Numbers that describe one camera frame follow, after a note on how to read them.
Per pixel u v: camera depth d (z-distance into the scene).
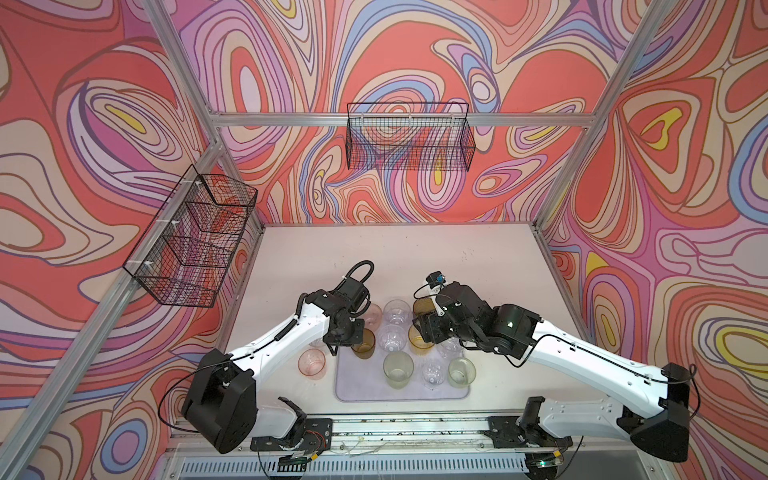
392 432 0.75
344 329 0.66
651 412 0.40
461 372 0.82
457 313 0.51
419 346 0.80
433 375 0.82
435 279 0.63
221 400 0.40
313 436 0.72
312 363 0.84
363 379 0.84
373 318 0.93
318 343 0.55
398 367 0.82
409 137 0.84
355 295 0.66
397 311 0.90
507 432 0.74
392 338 0.85
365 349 0.84
